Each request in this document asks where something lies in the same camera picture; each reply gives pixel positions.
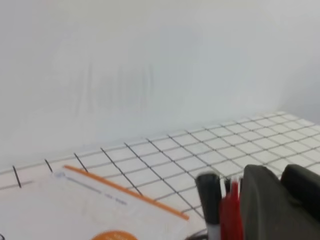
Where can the white orange ROS book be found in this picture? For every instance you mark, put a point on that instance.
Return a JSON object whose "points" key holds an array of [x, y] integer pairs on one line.
{"points": [[72, 204]]}

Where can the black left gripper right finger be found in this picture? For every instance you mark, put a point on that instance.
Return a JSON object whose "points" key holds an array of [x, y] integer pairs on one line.
{"points": [[304, 186]]}

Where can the red gel pen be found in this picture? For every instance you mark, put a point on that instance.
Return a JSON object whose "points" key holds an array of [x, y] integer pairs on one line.
{"points": [[231, 227]]}

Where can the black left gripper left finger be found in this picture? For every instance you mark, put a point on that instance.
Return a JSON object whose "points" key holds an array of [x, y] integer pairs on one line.
{"points": [[269, 212]]}

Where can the white grid tablecloth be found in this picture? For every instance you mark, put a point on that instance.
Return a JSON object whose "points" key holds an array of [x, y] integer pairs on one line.
{"points": [[164, 167]]}

